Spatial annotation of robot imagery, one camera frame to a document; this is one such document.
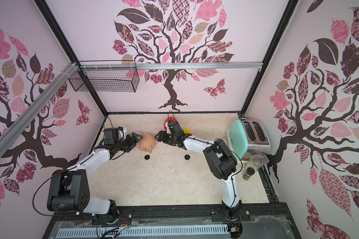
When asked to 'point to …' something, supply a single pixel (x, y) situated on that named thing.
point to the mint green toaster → (248, 137)
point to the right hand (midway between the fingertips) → (158, 136)
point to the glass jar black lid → (255, 163)
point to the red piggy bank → (170, 118)
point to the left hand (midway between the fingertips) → (141, 142)
